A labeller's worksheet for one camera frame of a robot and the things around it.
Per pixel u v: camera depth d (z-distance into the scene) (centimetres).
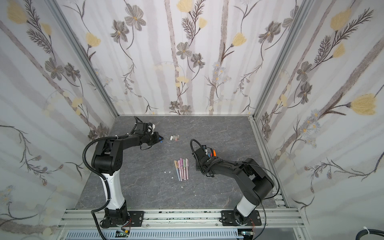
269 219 76
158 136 96
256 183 47
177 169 91
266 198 47
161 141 101
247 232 71
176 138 105
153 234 70
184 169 91
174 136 107
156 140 93
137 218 73
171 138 105
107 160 56
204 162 71
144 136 88
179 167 93
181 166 93
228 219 73
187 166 93
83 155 51
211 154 81
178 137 107
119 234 73
